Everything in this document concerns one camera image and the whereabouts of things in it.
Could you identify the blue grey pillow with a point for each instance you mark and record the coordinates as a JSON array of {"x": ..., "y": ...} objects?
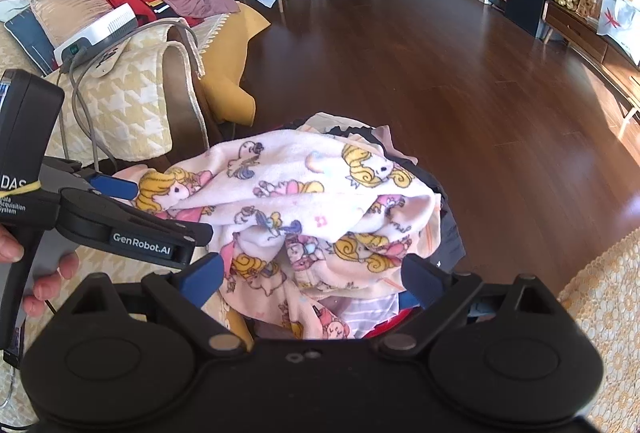
[{"x": 27, "y": 38}]

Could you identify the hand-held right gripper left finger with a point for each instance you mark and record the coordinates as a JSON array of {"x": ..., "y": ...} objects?
[{"x": 202, "y": 278}]

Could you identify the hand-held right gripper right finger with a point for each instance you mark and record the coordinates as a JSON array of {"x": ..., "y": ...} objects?
[{"x": 422, "y": 280}]

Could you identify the white and grey device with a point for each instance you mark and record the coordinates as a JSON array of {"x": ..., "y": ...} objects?
[{"x": 110, "y": 30}]

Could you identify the wooden low console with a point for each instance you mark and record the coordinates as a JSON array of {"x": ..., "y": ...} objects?
[{"x": 595, "y": 43}]

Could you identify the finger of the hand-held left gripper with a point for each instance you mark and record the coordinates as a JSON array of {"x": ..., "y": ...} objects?
[
  {"x": 150, "y": 233},
  {"x": 117, "y": 187}
]

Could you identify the person's left hand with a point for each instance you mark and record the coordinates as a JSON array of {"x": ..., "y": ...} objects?
[{"x": 47, "y": 288}]

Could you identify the red garment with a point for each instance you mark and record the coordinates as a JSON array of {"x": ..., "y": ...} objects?
[{"x": 392, "y": 325}]

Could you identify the pink garment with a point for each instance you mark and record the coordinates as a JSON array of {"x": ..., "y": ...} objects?
[{"x": 387, "y": 135}]

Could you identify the white bag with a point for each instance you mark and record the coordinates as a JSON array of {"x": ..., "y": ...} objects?
[{"x": 620, "y": 20}]

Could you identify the cartoon print fleece pajama pants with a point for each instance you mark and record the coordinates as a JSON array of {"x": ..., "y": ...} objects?
[{"x": 300, "y": 183}]

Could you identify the yellow houndstooth sofa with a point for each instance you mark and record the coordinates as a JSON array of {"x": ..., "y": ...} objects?
[{"x": 76, "y": 103}]

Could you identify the yellow houndstooth sofa cover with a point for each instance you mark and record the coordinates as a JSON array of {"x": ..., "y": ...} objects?
[{"x": 130, "y": 118}]

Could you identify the beige satin pillow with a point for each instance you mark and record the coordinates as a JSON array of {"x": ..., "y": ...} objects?
[{"x": 70, "y": 10}]

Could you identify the mustard yellow blanket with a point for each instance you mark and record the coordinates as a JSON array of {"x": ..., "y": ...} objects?
[{"x": 232, "y": 63}]

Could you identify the striped garment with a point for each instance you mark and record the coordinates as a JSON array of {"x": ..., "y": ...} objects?
[{"x": 367, "y": 313}]

